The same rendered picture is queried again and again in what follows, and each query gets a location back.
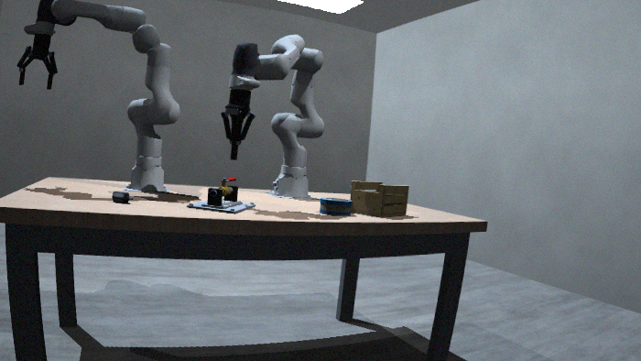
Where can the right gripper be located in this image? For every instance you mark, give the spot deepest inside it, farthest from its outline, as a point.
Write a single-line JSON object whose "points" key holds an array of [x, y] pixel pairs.
{"points": [[40, 51]]}

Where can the blue round tin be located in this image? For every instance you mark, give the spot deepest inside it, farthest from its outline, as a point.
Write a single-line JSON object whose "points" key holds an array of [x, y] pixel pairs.
{"points": [[335, 206]]}

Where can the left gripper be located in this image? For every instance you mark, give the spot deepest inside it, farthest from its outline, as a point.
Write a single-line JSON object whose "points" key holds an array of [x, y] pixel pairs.
{"points": [[238, 96]]}

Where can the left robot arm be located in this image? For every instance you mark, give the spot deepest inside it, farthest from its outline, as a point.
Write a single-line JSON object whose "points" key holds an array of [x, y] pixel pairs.
{"points": [[248, 64]]}

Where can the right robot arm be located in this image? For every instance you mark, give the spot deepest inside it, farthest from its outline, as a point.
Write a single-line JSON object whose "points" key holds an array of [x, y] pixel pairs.
{"points": [[147, 174]]}

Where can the brown wooden crate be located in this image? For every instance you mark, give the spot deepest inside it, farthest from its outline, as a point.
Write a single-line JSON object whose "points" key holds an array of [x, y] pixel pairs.
{"points": [[375, 203]]}

